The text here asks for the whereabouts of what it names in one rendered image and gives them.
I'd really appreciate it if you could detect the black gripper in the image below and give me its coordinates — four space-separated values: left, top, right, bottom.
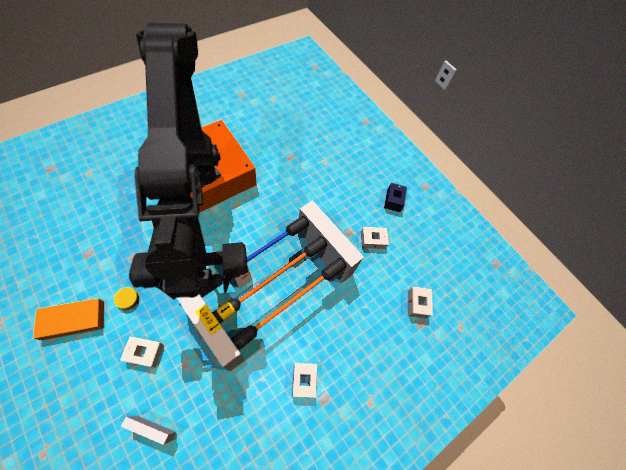
128 227 248 295

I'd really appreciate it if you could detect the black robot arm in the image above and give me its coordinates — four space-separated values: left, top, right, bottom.
134 22 221 298

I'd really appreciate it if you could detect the yellow disc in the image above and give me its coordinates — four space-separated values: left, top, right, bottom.
114 288 139 310

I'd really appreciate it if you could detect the white square block with square hole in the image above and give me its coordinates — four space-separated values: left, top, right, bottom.
408 287 432 319
292 364 317 397
120 337 163 368
361 227 389 249

